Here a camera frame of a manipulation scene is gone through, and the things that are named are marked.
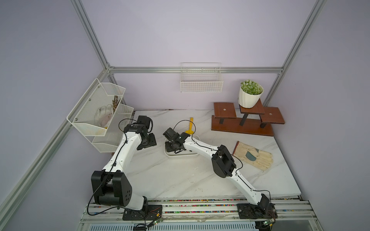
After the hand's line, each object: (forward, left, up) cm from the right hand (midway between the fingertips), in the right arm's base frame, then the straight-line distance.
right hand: (170, 148), depth 98 cm
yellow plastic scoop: (+15, -15, -1) cm, 21 cm away
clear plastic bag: (+4, +33, +30) cm, 45 cm away
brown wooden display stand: (+22, -67, +2) cm, 70 cm away
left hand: (-6, +11, +14) cm, 19 cm away
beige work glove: (-9, -60, -1) cm, 61 cm away
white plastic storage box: (-6, -10, +5) cm, 13 cm away
